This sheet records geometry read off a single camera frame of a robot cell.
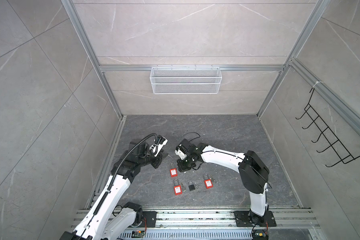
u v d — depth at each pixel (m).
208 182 0.84
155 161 0.65
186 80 1.01
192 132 1.11
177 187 0.82
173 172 0.88
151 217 0.73
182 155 0.76
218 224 0.73
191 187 0.84
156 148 0.61
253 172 0.51
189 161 0.74
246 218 0.73
